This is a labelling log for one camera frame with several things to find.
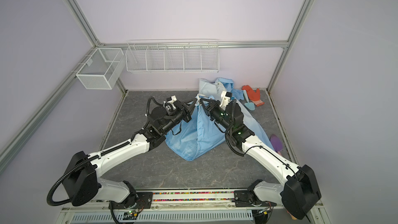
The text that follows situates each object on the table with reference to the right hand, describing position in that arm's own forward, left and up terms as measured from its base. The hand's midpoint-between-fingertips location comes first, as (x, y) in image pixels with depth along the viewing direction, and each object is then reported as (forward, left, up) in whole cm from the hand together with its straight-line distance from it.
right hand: (199, 100), depth 69 cm
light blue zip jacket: (-8, +1, -16) cm, 18 cm away
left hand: (-1, 0, 0) cm, 2 cm away
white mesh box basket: (+33, +63, -8) cm, 71 cm away
